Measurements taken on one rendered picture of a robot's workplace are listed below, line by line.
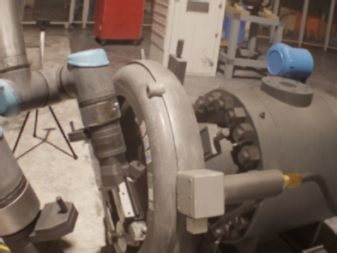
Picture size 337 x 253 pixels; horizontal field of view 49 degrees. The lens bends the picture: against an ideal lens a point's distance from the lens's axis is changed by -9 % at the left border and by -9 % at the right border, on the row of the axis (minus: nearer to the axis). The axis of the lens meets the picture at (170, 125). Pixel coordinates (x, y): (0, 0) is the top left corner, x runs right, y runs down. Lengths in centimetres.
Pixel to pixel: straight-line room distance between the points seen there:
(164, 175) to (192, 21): 417
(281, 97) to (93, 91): 77
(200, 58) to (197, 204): 438
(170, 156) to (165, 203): 12
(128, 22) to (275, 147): 551
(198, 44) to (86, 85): 436
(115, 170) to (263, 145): 54
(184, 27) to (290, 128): 384
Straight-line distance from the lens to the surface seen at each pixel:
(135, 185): 138
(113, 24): 655
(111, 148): 89
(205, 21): 517
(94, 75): 87
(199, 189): 93
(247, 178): 102
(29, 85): 90
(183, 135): 104
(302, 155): 137
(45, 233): 55
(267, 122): 132
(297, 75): 178
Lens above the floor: 126
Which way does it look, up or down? 21 degrees down
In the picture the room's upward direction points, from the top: 7 degrees clockwise
